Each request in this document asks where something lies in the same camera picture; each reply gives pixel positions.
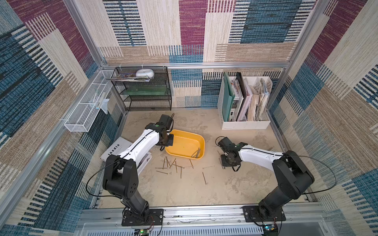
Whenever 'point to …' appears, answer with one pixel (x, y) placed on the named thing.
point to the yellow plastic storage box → (187, 144)
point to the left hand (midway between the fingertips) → (167, 141)
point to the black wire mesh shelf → (144, 88)
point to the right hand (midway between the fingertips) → (226, 161)
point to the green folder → (228, 97)
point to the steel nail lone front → (204, 177)
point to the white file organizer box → (243, 102)
